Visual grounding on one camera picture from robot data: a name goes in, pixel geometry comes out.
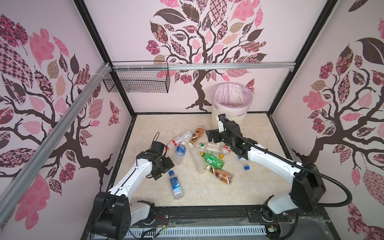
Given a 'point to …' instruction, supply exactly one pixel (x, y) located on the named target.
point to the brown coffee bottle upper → (197, 135)
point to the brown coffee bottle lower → (220, 174)
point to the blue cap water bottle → (176, 186)
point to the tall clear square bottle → (197, 160)
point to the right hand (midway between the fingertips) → (213, 127)
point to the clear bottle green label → (211, 146)
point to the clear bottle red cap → (182, 138)
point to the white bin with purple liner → (232, 99)
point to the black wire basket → (140, 80)
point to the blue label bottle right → (244, 162)
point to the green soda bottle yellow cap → (213, 160)
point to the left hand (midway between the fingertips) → (168, 171)
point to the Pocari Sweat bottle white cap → (180, 153)
